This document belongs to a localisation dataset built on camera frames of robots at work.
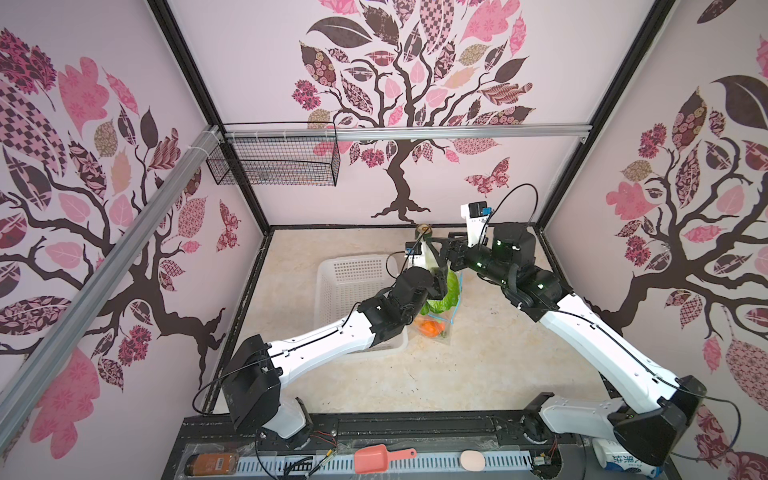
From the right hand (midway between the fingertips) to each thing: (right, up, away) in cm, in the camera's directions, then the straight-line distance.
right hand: (441, 233), depth 68 cm
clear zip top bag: (+3, -21, +8) cm, 23 cm away
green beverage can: (-1, +4, +39) cm, 39 cm away
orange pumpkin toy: (0, -27, +18) cm, 32 cm away
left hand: (+1, -10, +7) cm, 12 cm away
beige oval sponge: (+8, -55, +2) cm, 55 cm away
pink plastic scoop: (-15, -54, +2) cm, 57 cm away
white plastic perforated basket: (-29, -15, +33) cm, 46 cm away
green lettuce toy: (+3, -17, +5) cm, 17 cm away
